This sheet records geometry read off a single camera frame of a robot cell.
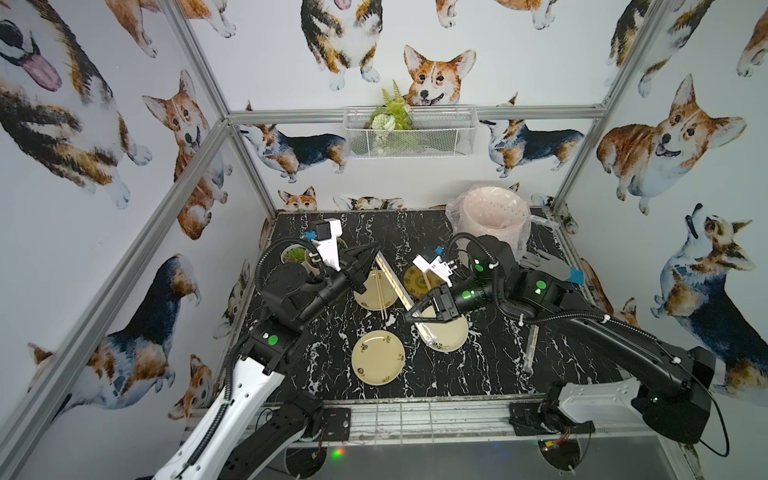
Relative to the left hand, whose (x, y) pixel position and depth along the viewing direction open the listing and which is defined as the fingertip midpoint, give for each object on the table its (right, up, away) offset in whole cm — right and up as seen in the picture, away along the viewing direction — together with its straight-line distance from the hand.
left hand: (384, 244), depth 58 cm
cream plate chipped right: (+17, -28, +30) cm, 44 cm away
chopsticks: (+40, -30, +27) cm, 58 cm away
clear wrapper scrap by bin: (+43, +5, +23) cm, 49 cm away
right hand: (+4, -14, -3) cm, 15 cm away
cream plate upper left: (-7, -18, +36) cm, 41 cm away
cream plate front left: (-3, -32, +26) cm, 41 cm away
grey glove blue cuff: (+53, -7, +45) cm, 70 cm away
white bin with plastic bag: (+30, +10, +38) cm, 49 cm away
